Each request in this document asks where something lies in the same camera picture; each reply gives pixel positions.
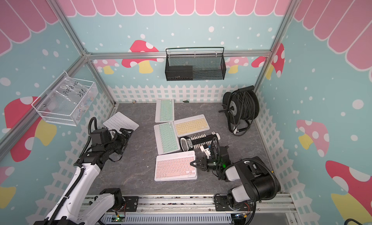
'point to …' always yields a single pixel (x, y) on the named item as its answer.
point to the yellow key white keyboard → (191, 125)
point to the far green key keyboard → (164, 110)
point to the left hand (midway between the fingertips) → (132, 138)
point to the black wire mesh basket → (195, 67)
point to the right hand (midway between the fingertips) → (191, 164)
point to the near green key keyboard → (166, 137)
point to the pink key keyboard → (175, 167)
